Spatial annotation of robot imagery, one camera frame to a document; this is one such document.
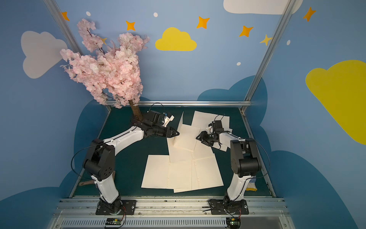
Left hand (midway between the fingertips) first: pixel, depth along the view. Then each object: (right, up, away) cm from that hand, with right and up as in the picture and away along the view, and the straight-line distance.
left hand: (177, 131), depth 88 cm
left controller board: (-32, -45, -16) cm, 58 cm away
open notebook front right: (+14, -26, -2) cm, 29 cm away
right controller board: (+30, -47, -15) cm, 57 cm away
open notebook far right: (+19, +7, +28) cm, 35 cm away
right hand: (+16, -5, +10) cm, 19 cm away
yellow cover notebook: (+7, -5, +14) cm, 16 cm away
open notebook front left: (-12, -25, -2) cm, 28 cm away
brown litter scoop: (-31, -17, -33) cm, 49 cm away
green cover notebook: (+16, -15, +9) cm, 23 cm away
